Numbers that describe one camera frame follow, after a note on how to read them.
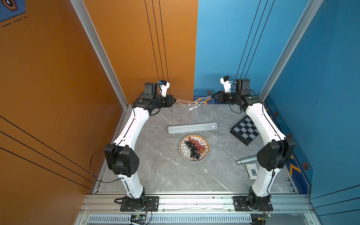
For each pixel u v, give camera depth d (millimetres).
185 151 919
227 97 709
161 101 693
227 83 737
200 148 901
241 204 725
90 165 482
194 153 870
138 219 720
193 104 841
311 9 706
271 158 486
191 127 985
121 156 454
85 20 739
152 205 732
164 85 723
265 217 695
